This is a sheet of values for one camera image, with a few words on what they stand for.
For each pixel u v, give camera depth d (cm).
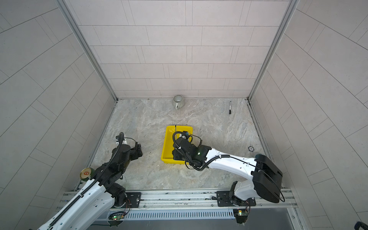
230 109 110
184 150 57
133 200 71
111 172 55
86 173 69
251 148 89
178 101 109
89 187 48
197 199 73
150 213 68
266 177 40
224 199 71
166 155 85
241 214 68
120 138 64
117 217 64
